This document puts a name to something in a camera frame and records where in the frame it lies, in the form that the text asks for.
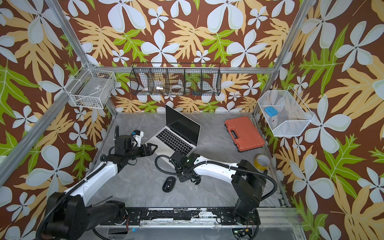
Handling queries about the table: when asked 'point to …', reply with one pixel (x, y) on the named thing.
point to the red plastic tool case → (244, 134)
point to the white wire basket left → (92, 88)
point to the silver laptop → (181, 134)
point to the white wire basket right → (293, 116)
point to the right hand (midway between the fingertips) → (183, 173)
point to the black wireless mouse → (169, 184)
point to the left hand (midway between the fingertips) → (153, 142)
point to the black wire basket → (173, 79)
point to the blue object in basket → (271, 111)
